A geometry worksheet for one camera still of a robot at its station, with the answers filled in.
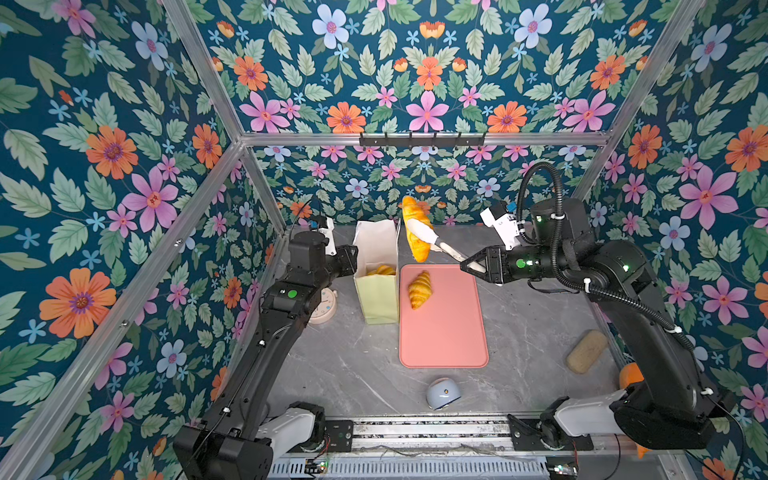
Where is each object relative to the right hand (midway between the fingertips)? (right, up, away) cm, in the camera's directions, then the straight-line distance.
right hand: (467, 261), depth 58 cm
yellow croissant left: (-8, -10, +40) cm, 42 cm away
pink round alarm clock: (-38, -16, +36) cm, 55 cm away
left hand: (-24, +5, +14) cm, 28 cm away
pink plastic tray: (-1, -19, +36) cm, 41 cm away
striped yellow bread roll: (-19, -4, +35) cm, 40 cm away
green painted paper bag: (-21, +3, +33) cm, 39 cm away
